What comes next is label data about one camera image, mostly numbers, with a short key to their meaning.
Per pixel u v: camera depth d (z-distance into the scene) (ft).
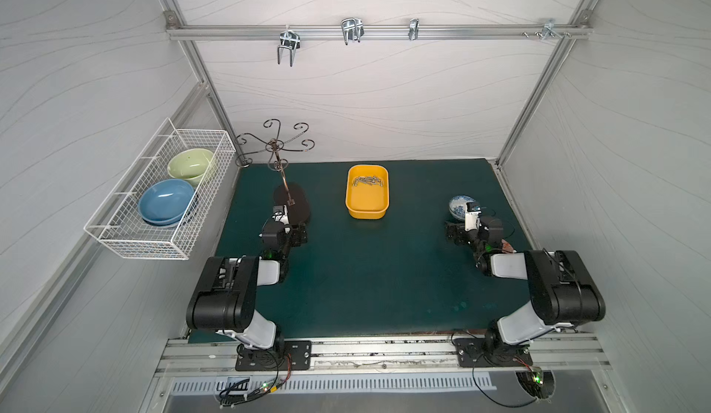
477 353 2.45
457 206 3.42
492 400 2.13
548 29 2.51
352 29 2.50
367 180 3.75
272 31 2.57
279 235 2.45
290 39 2.56
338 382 2.31
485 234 2.40
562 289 1.53
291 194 3.32
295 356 2.41
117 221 1.88
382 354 2.46
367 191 3.57
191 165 2.41
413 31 2.56
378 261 3.35
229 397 2.26
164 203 2.13
